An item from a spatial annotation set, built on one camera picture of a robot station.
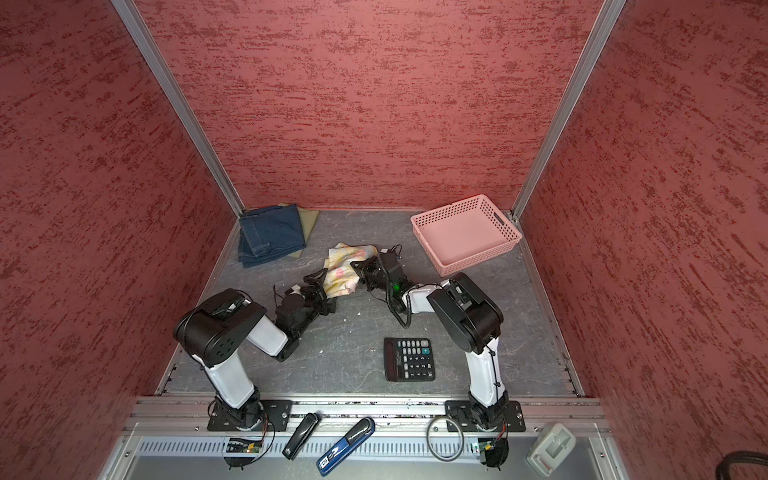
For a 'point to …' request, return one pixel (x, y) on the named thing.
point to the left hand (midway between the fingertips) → (336, 281)
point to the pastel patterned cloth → (341, 277)
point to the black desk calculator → (408, 359)
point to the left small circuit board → (240, 445)
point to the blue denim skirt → (268, 233)
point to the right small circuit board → (493, 451)
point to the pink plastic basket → (464, 233)
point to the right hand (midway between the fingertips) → (347, 266)
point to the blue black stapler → (352, 440)
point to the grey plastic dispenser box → (551, 449)
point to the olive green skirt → (307, 219)
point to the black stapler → (300, 435)
